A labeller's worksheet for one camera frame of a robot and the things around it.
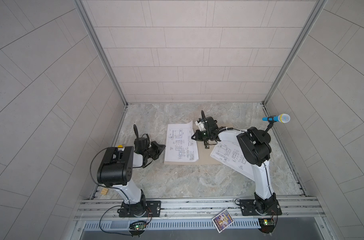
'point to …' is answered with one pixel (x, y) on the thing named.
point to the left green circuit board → (139, 227)
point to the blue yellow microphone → (283, 118)
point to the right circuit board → (268, 222)
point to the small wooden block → (104, 191)
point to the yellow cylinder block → (120, 146)
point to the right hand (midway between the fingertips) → (191, 137)
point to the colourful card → (222, 220)
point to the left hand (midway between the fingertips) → (168, 143)
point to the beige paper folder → (204, 154)
